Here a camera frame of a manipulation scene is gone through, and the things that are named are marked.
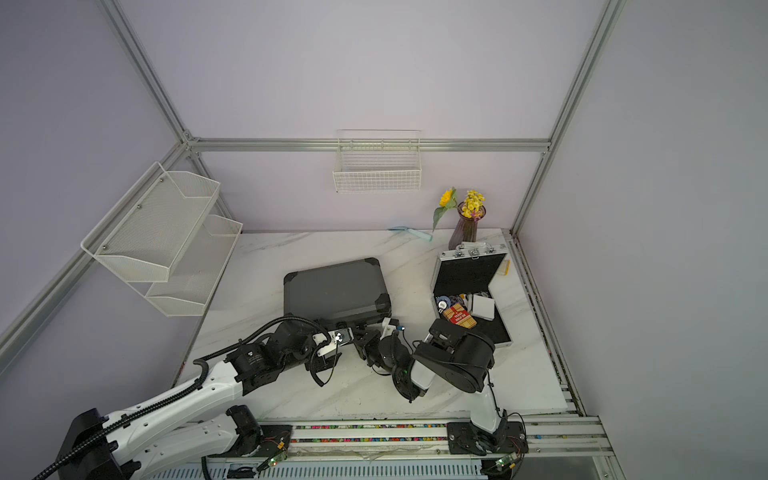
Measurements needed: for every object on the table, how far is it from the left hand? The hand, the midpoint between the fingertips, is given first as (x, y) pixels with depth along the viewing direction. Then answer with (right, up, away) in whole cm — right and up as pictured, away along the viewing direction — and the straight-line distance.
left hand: (330, 338), depth 80 cm
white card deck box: (+47, +6, +15) cm, 50 cm away
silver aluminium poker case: (+40, +14, +17) cm, 46 cm away
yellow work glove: (+60, +18, +28) cm, 68 cm away
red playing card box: (+38, +4, +13) cm, 40 cm away
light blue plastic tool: (+31, +30, +38) cm, 58 cm away
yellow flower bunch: (+43, +39, +15) cm, 60 cm away
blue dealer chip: (+35, +8, +15) cm, 39 cm away
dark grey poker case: (+5, +11, +11) cm, 17 cm away
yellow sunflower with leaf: (+35, +41, +16) cm, 56 cm away
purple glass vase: (+43, +32, +21) cm, 58 cm away
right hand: (+4, -1, +7) cm, 8 cm away
